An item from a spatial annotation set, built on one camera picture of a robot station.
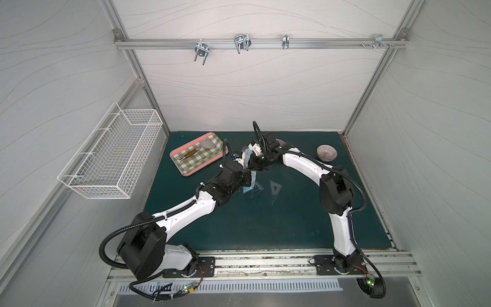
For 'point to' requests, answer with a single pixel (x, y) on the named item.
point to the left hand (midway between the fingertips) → (250, 169)
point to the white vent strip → (169, 287)
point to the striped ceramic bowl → (327, 153)
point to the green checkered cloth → (199, 153)
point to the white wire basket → (109, 164)
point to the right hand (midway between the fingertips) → (244, 167)
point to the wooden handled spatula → (206, 142)
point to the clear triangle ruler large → (257, 189)
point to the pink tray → (202, 165)
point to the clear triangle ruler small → (275, 192)
